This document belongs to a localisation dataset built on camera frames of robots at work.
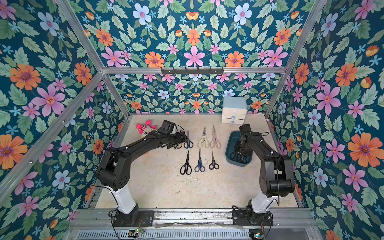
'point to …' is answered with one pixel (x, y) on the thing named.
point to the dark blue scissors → (188, 144)
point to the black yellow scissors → (178, 146)
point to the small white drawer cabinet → (234, 110)
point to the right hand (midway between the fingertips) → (238, 150)
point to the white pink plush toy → (145, 129)
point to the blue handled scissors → (200, 167)
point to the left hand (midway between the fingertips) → (184, 138)
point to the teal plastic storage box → (231, 138)
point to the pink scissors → (215, 141)
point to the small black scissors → (213, 165)
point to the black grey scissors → (238, 157)
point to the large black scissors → (186, 168)
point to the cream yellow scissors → (203, 142)
